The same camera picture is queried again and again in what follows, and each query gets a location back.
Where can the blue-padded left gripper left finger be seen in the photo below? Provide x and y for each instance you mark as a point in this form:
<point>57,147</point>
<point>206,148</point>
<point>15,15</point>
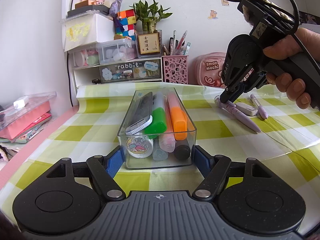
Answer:
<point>113,161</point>

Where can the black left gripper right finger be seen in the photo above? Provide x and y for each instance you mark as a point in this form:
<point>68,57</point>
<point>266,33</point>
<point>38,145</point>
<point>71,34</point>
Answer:
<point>231,94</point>

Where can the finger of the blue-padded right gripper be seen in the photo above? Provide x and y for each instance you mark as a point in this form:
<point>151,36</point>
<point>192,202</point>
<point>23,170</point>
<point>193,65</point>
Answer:
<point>203,160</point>

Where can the lilac cartoon pen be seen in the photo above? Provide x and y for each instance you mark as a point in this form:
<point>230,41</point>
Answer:
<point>231,109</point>

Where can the orange highlighter pink body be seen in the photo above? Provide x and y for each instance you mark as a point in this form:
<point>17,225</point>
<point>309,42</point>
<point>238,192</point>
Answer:
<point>176,123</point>

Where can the green cap white highlighter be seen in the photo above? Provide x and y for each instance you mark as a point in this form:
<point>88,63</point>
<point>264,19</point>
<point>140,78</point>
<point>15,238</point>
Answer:
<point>159,123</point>

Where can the person's right hand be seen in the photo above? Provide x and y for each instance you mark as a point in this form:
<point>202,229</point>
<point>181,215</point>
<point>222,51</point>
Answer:
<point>287,47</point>

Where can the black capped marker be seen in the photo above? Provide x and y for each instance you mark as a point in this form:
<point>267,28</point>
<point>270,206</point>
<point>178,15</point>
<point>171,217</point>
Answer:
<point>182,150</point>

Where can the white eraser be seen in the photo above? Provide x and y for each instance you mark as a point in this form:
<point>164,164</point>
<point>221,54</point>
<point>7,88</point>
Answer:
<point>246,109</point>

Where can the white glue stick teal label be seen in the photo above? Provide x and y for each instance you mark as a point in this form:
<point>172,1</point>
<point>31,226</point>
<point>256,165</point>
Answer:
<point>139,146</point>

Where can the pink cartoon pencil pouch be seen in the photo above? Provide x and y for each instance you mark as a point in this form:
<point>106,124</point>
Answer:
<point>208,69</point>

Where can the small lilac pen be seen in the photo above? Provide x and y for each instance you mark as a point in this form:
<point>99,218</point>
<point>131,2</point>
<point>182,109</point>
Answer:
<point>262,112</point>

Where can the green checkered tablecloth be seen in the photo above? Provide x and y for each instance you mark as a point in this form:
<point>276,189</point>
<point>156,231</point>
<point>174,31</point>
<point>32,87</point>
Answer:
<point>288,143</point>

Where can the clear plastic organizer tray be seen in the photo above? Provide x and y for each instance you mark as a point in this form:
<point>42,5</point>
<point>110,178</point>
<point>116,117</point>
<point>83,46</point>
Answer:
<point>148,163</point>

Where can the pink perforated pen holder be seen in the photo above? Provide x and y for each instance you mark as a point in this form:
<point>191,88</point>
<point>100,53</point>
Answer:
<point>175,69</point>

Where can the rabbit labelled clear drawer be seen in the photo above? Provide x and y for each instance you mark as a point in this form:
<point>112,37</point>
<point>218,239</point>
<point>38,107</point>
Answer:
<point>135,70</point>

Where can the lucky bamboo plant glass pot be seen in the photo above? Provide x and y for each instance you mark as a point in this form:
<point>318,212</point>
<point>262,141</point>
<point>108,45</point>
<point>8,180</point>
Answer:
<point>149,40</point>

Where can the white desktop drawer unit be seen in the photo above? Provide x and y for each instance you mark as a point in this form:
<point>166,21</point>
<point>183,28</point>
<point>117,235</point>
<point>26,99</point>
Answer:
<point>91,75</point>

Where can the stack of colourful booklets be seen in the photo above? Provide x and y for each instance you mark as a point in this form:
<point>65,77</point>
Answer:
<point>14,145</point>

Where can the clear box red contents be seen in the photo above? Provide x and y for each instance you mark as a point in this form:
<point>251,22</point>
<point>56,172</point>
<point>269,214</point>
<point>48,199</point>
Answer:
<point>15,121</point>

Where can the clear box pink contents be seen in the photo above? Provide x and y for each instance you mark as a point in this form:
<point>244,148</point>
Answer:
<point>84,56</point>

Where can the clear lidded storage box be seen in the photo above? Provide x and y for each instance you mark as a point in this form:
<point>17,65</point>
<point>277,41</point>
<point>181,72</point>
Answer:
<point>116,51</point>

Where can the colourful rubik cube stack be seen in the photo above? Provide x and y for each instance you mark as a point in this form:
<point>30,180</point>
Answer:
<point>126,24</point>

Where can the white box clear lid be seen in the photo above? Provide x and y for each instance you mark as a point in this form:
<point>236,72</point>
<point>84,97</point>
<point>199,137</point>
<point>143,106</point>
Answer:
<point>87,28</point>

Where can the purple sachet bag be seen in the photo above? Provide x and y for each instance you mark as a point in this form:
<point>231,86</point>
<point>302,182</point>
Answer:
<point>115,8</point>

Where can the dark grey flat box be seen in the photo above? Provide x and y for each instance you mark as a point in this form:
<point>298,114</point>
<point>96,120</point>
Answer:
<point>89,8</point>

